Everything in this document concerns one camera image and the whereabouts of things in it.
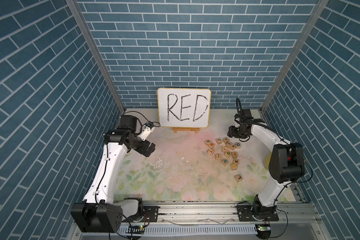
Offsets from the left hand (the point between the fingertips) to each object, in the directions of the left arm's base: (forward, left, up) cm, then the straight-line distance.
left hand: (149, 143), depth 76 cm
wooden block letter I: (+2, -40, -19) cm, 44 cm away
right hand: (+15, -50, -11) cm, 53 cm away
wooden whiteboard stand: (+22, -12, -17) cm, 30 cm away
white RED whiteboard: (+30, -18, -3) cm, 35 cm away
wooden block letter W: (-1, -50, -17) cm, 53 cm away
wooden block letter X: (+4, -50, -18) cm, 53 cm away
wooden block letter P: (+13, -34, -18) cm, 40 cm away
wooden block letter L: (-11, -49, -18) cm, 54 cm away
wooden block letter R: (+14, -42, -18) cm, 47 cm away
